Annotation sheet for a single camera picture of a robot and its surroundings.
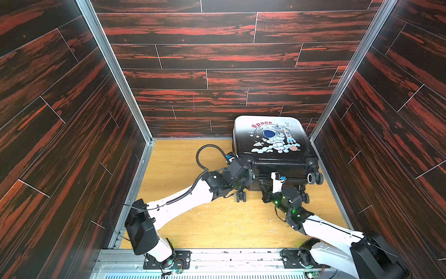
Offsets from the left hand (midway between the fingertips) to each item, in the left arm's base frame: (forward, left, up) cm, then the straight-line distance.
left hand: (254, 176), depth 74 cm
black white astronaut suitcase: (+18, -12, +1) cm, 22 cm away
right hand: (+4, -7, -12) cm, 14 cm away
